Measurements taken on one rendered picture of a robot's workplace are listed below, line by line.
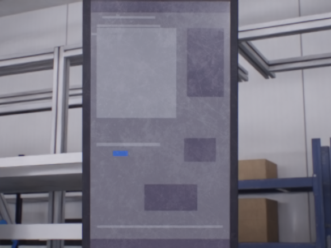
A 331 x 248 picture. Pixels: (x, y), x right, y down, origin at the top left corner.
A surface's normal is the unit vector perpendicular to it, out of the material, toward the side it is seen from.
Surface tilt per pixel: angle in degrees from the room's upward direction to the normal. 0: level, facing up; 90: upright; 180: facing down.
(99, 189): 101
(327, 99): 90
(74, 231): 90
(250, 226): 90
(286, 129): 90
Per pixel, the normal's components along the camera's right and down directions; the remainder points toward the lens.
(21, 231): -0.41, -0.18
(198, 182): 0.01, 0.00
